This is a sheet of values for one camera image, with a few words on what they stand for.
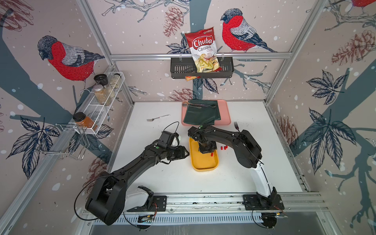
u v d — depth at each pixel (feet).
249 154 1.81
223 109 3.79
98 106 2.53
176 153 2.43
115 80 2.83
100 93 2.34
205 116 3.64
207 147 2.61
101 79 2.42
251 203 2.38
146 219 2.30
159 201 2.41
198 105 3.87
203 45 2.69
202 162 2.81
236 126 3.44
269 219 2.29
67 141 1.94
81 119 1.94
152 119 3.59
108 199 1.32
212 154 2.95
